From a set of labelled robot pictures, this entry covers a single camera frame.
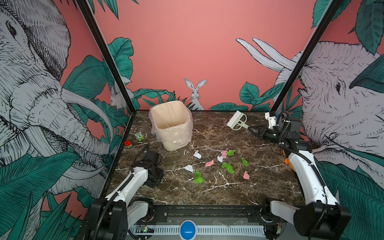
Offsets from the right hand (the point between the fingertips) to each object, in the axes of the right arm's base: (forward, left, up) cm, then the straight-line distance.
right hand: (248, 127), depth 73 cm
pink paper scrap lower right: (-14, -4, -30) cm, 33 cm away
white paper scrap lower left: (-9, +30, -29) cm, 43 cm away
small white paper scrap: (-3, +11, -29) cm, 31 cm away
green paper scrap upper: (+1, +3, -28) cm, 29 cm away
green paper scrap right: (-5, -5, -30) cm, 30 cm away
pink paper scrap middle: (-7, +18, -28) cm, 34 cm away
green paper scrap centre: (-8, +6, -29) cm, 31 cm away
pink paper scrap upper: (0, +8, -29) cm, 30 cm away
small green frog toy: (+13, +67, -28) cm, 73 cm away
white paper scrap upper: (0, +26, -29) cm, 39 cm away
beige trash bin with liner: (+19, +43, -19) cm, 51 cm away
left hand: (-15, +46, -27) cm, 55 cm away
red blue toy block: (+4, +70, -23) cm, 73 cm away
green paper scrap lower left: (-16, +25, -29) cm, 41 cm away
